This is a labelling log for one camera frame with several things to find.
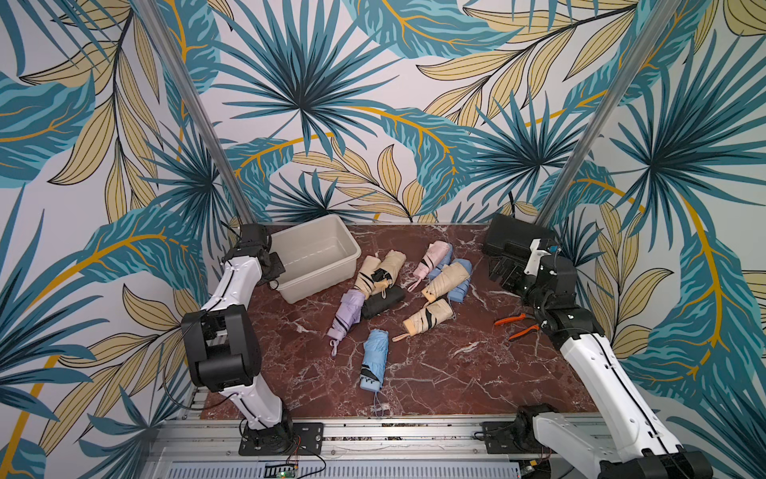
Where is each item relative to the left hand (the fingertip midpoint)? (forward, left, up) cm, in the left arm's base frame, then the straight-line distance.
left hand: (271, 273), depth 90 cm
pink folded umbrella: (+14, -52, -5) cm, 54 cm away
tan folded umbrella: (+4, -55, -6) cm, 56 cm away
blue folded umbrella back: (0, -59, -9) cm, 60 cm away
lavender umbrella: (-9, -24, -7) cm, 26 cm away
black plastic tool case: (+24, -81, -8) cm, 85 cm away
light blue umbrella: (-23, -32, -9) cm, 40 cm away
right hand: (-5, -65, +14) cm, 67 cm away
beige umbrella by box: (+3, -28, -8) cm, 29 cm away
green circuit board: (-48, -10, -14) cm, 51 cm away
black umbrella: (-5, -32, -8) cm, 33 cm away
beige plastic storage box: (+17, -9, -12) cm, 22 cm away
